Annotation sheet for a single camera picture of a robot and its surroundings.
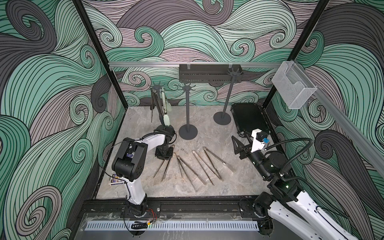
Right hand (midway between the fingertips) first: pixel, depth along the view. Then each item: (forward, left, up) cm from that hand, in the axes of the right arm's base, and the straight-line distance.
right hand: (238, 135), depth 65 cm
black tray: (+39, -24, -33) cm, 56 cm away
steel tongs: (-6, +22, -31) cm, 38 cm away
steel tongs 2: (+9, +11, -31) cm, 34 cm away
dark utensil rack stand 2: (+36, -4, -30) cm, 47 cm away
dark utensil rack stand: (+17, +38, -16) cm, 45 cm away
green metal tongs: (+27, +36, -7) cm, 45 cm away
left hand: (+5, +37, -30) cm, 48 cm away
